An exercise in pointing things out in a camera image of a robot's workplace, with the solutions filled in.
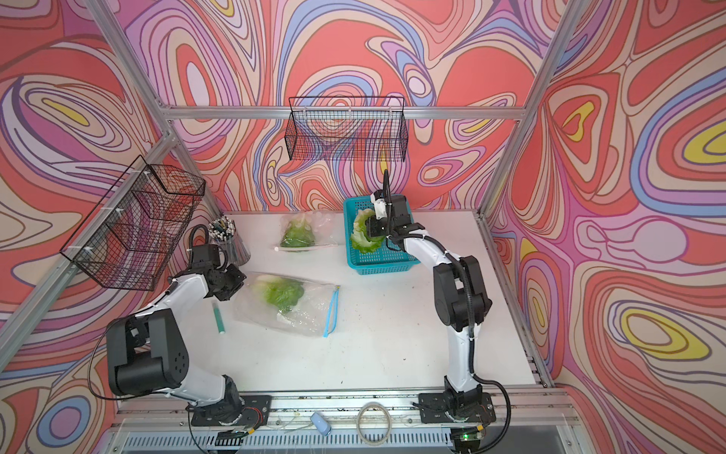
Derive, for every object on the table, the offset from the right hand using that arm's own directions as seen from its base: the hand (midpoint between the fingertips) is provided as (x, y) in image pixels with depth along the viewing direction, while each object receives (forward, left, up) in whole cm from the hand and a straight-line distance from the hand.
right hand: (368, 227), depth 97 cm
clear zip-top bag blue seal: (-26, +19, -13) cm, 35 cm away
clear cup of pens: (-4, +48, +5) cm, 48 cm away
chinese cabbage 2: (0, +3, -7) cm, 7 cm away
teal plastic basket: (-4, -6, -13) cm, 15 cm away
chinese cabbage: (-21, +29, -6) cm, 37 cm away
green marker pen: (-28, +48, -13) cm, 58 cm away
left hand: (-15, +41, -7) cm, 44 cm away
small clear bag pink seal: (+6, +23, -6) cm, 25 cm away
